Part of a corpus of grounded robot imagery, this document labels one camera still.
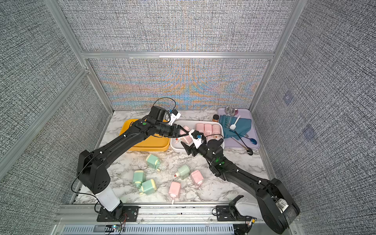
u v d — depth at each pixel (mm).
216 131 984
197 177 790
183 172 812
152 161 852
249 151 972
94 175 440
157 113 630
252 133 1072
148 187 751
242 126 1095
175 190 751
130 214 731
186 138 747
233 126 1095
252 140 1003
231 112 1168
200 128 1058
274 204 413
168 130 694
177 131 705
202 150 693
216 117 1031
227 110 1170
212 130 998
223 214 733
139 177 782
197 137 650
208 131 991
